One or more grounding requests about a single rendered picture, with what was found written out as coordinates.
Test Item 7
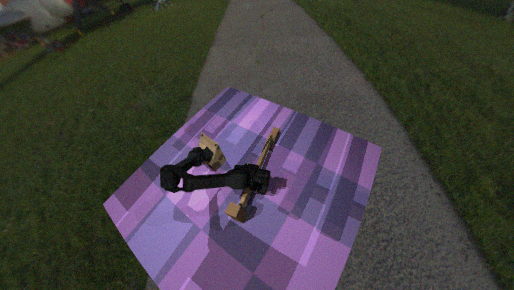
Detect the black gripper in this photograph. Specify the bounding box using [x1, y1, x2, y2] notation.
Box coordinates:
[250, 182, 269, 194]

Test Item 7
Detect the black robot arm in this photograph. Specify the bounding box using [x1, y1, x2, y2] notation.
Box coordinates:
[160, 147, 271, 193]

